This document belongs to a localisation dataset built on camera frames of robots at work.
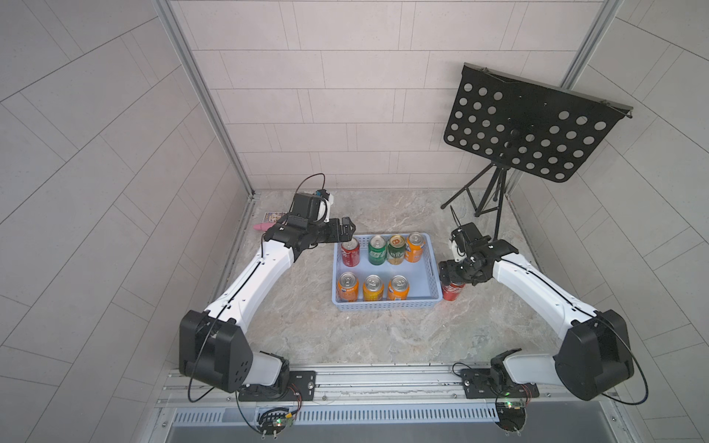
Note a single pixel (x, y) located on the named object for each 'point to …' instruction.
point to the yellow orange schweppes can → (373, 290)
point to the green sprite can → (378, 250)
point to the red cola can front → (450, 292)
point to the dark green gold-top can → (396, 249)
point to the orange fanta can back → (414, 247)
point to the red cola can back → (351, 253)
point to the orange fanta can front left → (347, 287)
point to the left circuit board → (272, 421)
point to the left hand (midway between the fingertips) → (348, 225)
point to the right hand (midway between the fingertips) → (450, 274)
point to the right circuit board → (510, 415)
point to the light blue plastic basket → (383, 270)
